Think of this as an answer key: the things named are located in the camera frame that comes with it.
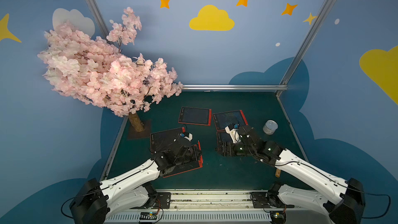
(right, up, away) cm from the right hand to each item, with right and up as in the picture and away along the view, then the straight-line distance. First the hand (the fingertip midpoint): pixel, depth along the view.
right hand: (222, 147), depth 75 cm
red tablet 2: (-36, -1, +21) cm, 42 cm away
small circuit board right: (+27, -33, -1) cm, 43 cm away
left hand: (-9, -3, +4) cm, 10 cm away
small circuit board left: (-36, -33, -2) cm, 48 cm away
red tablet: (-14, +13, +33) cm, 38 cm away
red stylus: (-11, 0, +6) cm, 13 cm away
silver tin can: (+34, +7, +22) cm, 41 cm away
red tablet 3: (-21, +1, -14) cm, 26 cm away
